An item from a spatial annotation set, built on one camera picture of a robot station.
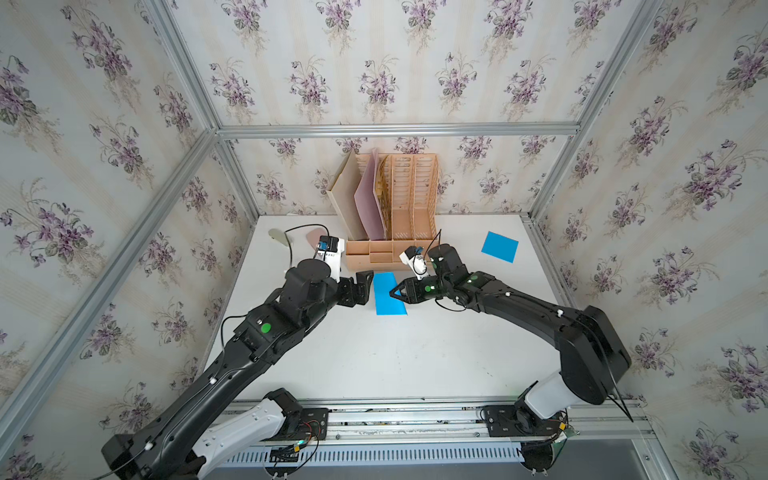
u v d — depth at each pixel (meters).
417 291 0.72
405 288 0.75
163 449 0.37
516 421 0.66
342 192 0.90
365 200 0.91
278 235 1.11
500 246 1.11
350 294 0.57
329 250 0.55
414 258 0.73
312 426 0.72
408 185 1.17
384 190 1.13
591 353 0.43
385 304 0.80
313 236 1.14
